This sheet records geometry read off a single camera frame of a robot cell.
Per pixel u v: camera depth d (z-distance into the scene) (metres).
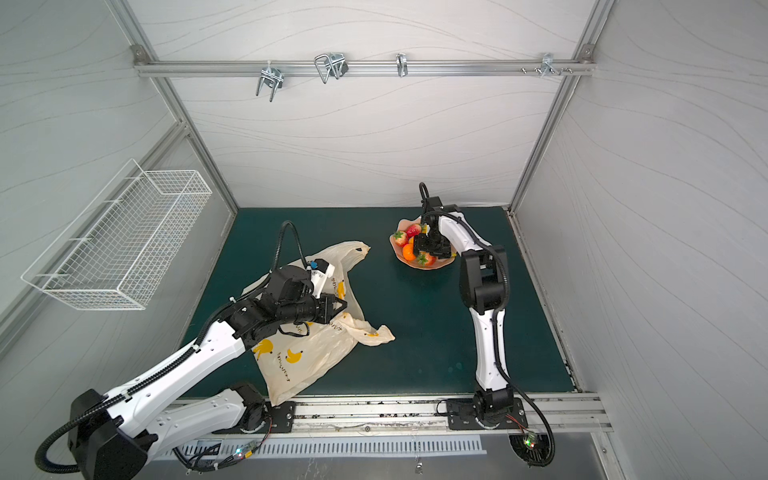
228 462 0.66
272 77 0.79
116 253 0.68
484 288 0.59
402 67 0.78
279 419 0.73
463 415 0.73
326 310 0.65
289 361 0.71
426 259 0.98
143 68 0.77
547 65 0.77
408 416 0.75
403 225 1.08
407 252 1.00
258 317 0.54
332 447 0.70
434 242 0.88
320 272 0.68
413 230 1.07
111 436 0.37
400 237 1.01
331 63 0.77
